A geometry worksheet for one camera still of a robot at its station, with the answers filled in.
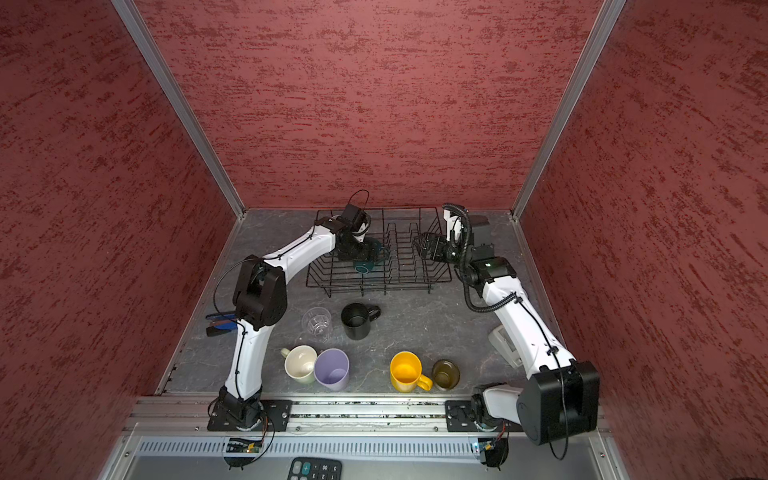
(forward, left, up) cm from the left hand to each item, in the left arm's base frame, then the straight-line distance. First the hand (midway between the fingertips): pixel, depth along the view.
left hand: (366, 261), depth 97 cm
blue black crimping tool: (-20, +43, -5) cm, 48 cm away
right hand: (-7, -18, +17) cm, 26 cm away
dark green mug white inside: (-3, +1, +1) cm, 3 cm away
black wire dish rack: (-3, -12, -2) cm, 12 cm away
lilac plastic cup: (-33, +7, -3) cm, 34 cm away
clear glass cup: (-20, +14, -6) cm, 25 cm away
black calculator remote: (-55, +9, -5) cm, 56 cm away
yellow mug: (-33, -13, -6) cm, 36 cm away
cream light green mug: (-32, +16, -3) cm, 36 cm away
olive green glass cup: (-34, -24, -5) cm, 42 cm away
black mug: (-19, +2, -3) cm, 20 cm away
